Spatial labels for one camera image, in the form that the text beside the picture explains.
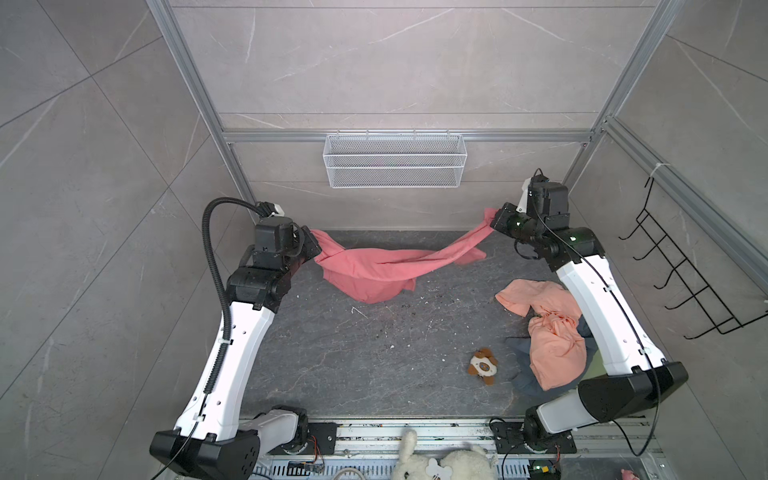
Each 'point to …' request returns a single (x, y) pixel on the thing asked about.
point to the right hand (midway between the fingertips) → (495, 210)
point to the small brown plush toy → (483, 363)
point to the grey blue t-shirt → (524, 380)
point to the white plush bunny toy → (472, 463)
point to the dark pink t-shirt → (372, 276)
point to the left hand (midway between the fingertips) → (308, 227)
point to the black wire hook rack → (719, 317)
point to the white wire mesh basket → (395, 161)
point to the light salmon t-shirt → (558, 355)
